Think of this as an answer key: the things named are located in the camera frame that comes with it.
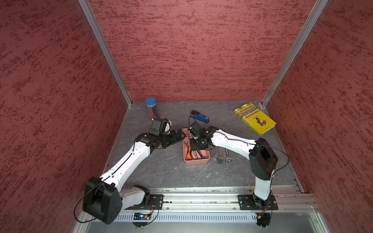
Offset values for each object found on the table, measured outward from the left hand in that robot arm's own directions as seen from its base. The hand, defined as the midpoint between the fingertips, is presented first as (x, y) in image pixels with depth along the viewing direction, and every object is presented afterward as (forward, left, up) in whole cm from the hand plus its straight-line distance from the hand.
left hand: (179, 141), depth 80 cm
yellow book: (+27, -55, -12) cm, 62 cm away
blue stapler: (+32, -10, -14) cm, 36 cm away
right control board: (-35, -42, -14) cm, 56 cm away
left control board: (-35, +19, -19) cm, 44 cm away
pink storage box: (-3, -8, -15) cm, 17 cm away
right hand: (0, -9, -10) cm, 13 cm away
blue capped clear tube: (+27, +21, +3) cm, 34 cm away
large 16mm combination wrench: (-3, -14, -15) cm, 21 cm away
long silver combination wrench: (0, -24, -16) cm, 29 cm away
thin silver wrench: (-1, -31, -17) cm, 35 cm away
